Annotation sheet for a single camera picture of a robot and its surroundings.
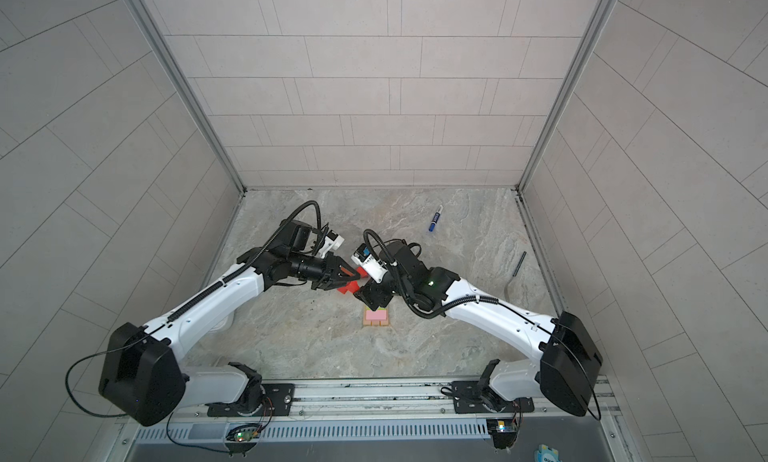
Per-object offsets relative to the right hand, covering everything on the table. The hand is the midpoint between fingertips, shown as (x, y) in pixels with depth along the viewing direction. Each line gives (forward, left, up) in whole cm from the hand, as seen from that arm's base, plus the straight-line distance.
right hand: (364, 284), depth 75 cm
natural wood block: (-4, -4, -14) cm, 16 cm away
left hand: (0, 0, +4) cm, 4 cm away
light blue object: (-35, -38, -15) cm, 54 cm away
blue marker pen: (+32, -24, -14) cm, 43 cm away
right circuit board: (-30, -31, -17) cm, 47 cm away
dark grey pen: (+13, -49, -16) cm, 53 cm away
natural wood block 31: (-4, +1, -14) cm, 15 cm away
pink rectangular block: (-3, -2, -13) cm, 13 cm away
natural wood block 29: (-4, -2, -15) cm, 15 cm away
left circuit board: (-28, +27, -11) cm, 40 cm away
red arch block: (-2, +2, +3) cm, 5 cm away
